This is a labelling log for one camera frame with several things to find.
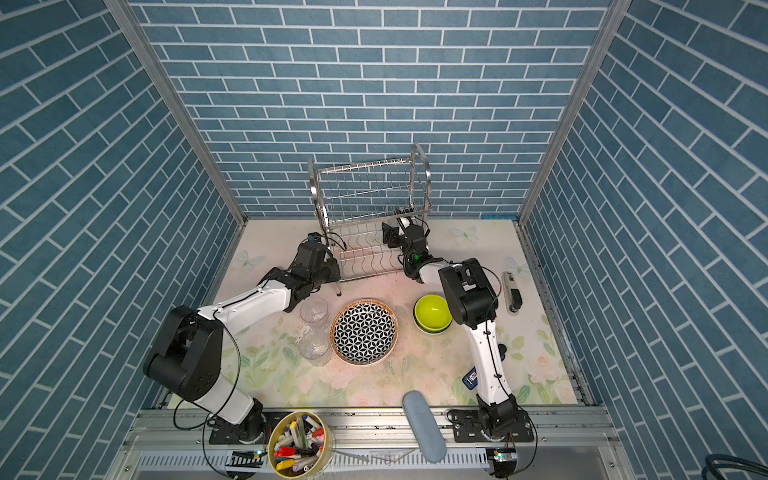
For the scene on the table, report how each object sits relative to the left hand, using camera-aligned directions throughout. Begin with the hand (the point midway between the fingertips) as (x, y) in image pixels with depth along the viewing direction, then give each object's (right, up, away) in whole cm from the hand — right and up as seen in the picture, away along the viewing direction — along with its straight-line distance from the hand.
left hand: (339, 264), depth 92 cm
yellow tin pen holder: (-3, -38, -28) cm, 47 cm away
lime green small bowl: (+29, -14, -5) cm, 32 cm away
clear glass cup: (-7, -22, -3) cm, 23 cm away
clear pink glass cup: (-7, -14, -3) cm, 16 cm away
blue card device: (+38, -30, -13) cm, 50 cm away
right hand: (+16, +15, +12) cm, 25 cm away
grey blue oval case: (+25, -38, -20) cm, 50 cm away
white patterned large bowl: (+8, -20, -4) cm, 22 cm away
